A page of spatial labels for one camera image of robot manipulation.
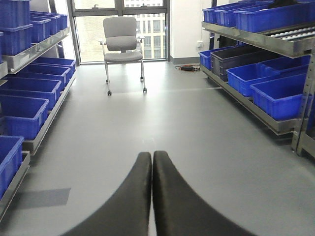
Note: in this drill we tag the white wall socket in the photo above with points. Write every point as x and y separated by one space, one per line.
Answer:
200 45

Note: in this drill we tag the grey office chair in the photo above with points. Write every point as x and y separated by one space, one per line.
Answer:
120 41

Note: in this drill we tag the window with dark frame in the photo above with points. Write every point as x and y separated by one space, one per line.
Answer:
152 37

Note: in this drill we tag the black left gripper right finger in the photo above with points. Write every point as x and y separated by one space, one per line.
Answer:
177 216

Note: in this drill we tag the row of blue bins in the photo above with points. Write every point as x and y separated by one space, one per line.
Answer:
278 100
27 115

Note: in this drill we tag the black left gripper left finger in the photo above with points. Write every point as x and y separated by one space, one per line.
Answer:
128 209

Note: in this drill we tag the dark grey plastic bin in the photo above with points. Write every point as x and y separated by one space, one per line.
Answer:
221 66

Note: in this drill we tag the steel rack with rollers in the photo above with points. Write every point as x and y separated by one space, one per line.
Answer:
270 43

